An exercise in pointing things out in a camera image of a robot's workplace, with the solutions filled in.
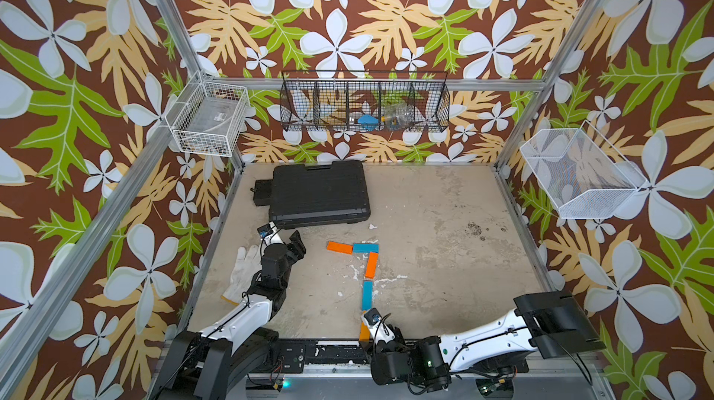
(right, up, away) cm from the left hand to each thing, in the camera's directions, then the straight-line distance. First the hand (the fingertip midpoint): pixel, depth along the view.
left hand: (291, 232), depth 88 cm
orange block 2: (+26, -12, +4) cm, 29 cm away
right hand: (+22, -29, -12) cm, 38 cm away
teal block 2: (+24, -20, -1) cm, 31 cm away
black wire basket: (+22, +45, +11) cm, 52 cm away
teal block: (+24, -7, +8) cm, 26 cm away
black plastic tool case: (0, +12, +12) cm, 16 cm away
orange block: (+15, -7, +8) cm, 18 cm away
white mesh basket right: (+87, +17, -8) cm, 89 cm away
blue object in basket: (+25, +37, +7) cm, 45 cm away
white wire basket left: (-26, +36, -1) cm, 45 cm away
